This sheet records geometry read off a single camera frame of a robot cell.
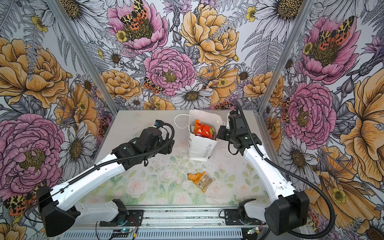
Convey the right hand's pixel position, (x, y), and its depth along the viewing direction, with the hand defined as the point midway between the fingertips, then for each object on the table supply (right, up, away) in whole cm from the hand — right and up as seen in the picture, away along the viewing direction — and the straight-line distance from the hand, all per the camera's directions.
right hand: (219, 135), depth 80 cm
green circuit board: (-45, -44, -8) cm, 64 cm away
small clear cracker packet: (-8, -27, +5) cm, 28 cm away
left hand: (-27, -5, -4) cm, 28 cm away
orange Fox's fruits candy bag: (-12, +4, +9) cm, 16 cm away
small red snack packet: (-6, +2, +6) cm, 9 cm away
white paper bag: (-10, -8, +3) cm, 13 cm away
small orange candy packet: (-13, -25, +7) cm, 29 cm away
